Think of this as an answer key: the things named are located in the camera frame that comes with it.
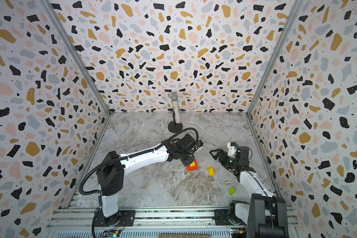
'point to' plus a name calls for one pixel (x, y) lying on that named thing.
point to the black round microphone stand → (173, 126)
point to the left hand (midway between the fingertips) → (193, 155)
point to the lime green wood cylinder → (231, 191)
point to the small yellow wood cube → (192, 164)
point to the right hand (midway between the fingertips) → (213, 152)
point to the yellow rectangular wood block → (210, 170)
